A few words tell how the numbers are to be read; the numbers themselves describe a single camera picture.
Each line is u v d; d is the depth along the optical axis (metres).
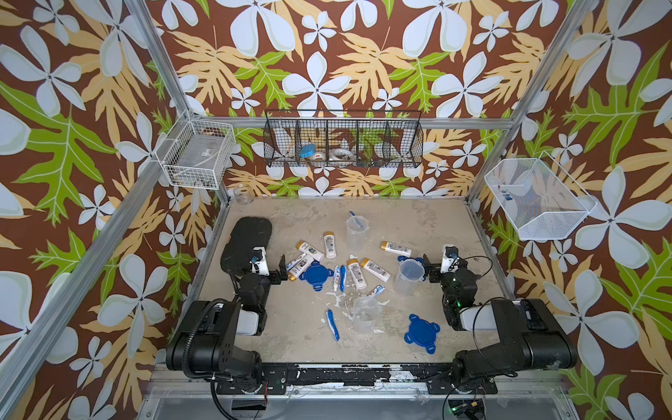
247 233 1.02
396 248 1.01
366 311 0.88
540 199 0.82
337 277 0.94
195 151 0.86
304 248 1.01
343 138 0.99
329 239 1.04
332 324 0.84
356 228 0.92
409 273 0.86
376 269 0.95
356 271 0.95
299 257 0.99
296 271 0.94
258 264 0.76
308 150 0.95
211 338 0.45
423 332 0.83
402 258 1.01
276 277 0.80
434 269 0.82
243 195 1.19
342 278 0.94
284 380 0.74
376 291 0.91
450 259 0.77
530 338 0.45
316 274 0.96
